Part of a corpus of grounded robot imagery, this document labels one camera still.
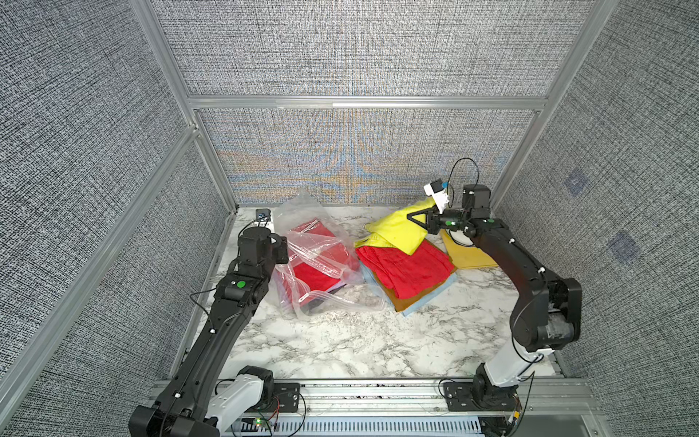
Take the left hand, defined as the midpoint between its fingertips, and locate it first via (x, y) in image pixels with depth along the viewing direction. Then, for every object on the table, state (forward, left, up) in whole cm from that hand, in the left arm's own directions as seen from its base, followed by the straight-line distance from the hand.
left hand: (279, 232), depth 75 cm
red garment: (-3, -37, -20) cm, 42 cm away
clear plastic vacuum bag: (-6, -20, -28) cm, 35 cm away
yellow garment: (+4, -34, -5) cm, 34 cm away
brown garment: (-12, -35, -24) cm, 44 cm away
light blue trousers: (-10, -43, -26) cm, 52 cm away
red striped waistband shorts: (-7, -11, -4) cm, 13 cm away
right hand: (+8, -39, 0) cm, 40 cm away
